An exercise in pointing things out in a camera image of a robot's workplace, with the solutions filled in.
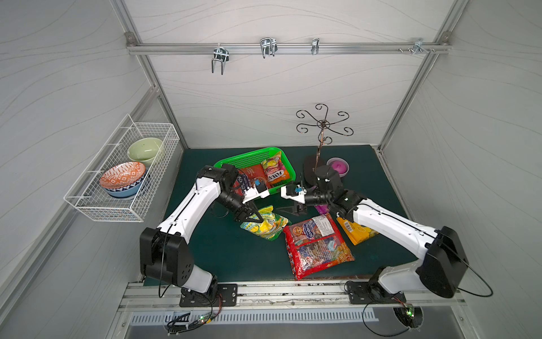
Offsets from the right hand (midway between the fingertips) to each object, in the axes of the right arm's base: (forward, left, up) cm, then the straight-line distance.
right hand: (277, 194), depth 73 cm
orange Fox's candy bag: (+26, +2, -20) cm, 33 cm away
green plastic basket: (+33, +13, -17) cm, 39 cm away
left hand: (-8, +6, -5) cm, 11 cm away
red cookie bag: (+21, +16, -18) cm, 32 cm away
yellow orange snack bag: (-5, -32, -20) cm, 38 cm away
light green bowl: (+10, +47, +11) cm, 50 cm away
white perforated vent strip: (-34, +7, -25) cm, 42 cm away
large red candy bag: (-10, -15, -21) cm, 28 cm away
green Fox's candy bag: (-10, +2, -4) cm, 11 cm away
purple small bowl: (+30, -29, -18) cm, 46 cm away
